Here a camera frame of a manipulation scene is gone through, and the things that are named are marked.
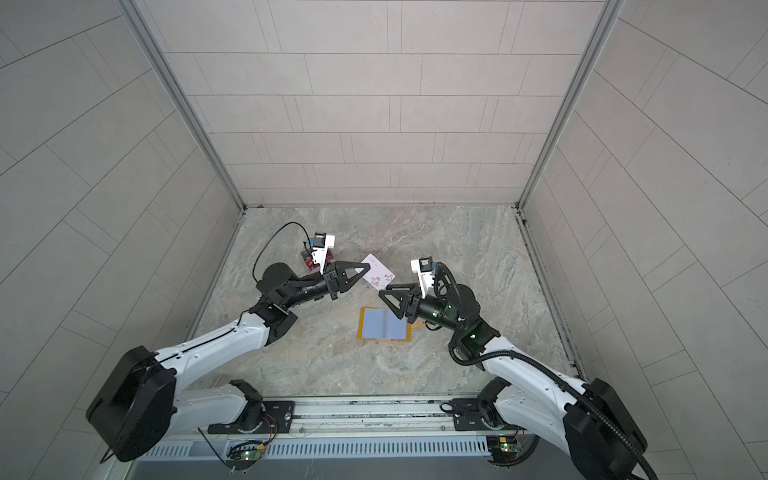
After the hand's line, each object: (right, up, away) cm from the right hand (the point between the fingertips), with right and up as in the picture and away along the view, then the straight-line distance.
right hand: (384, 300), depth 68 cm
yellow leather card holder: (-1, -11, +18) cm, 21 cm away
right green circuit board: (+28, -34, -1) cm, 44 cm away
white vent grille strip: (-14, -34, 0) cm, 37 cm away
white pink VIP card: (-1, +6, -1) cm, 7 cm away
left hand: (-2, +6, -3) cm, 7 cm away
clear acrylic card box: (-25, +6, +25) cm, 36 cm away
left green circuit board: (-31, -34, -3) cm, 46 cm away
